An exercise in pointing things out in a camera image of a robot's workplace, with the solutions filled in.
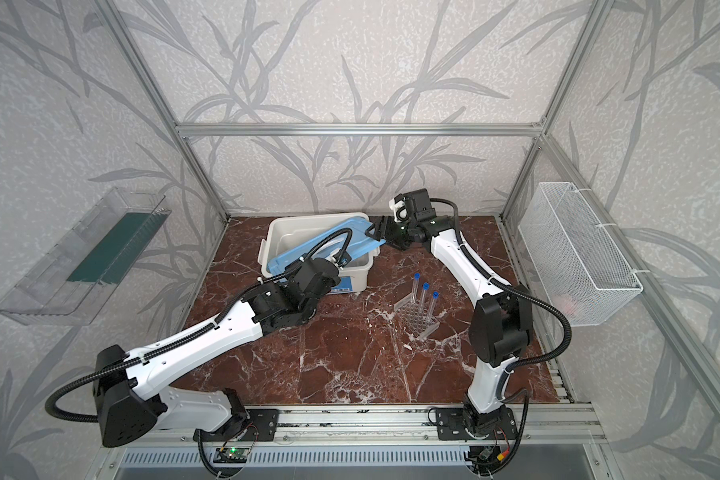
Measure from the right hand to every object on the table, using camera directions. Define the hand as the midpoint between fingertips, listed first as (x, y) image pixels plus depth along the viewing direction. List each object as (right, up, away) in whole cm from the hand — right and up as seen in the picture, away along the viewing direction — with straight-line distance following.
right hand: (374, 226), depth 85 cm
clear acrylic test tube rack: (+12, -28, +6) cm, 31 cm away
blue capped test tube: (+15, -17, +21) cm, 31 cm away
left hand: (-15, -8, -9) cm, 19 cm away
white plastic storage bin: (-29, -1, +15) cm, 33 cm away
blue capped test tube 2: (+17, -19, -4) cm, 26 cm away
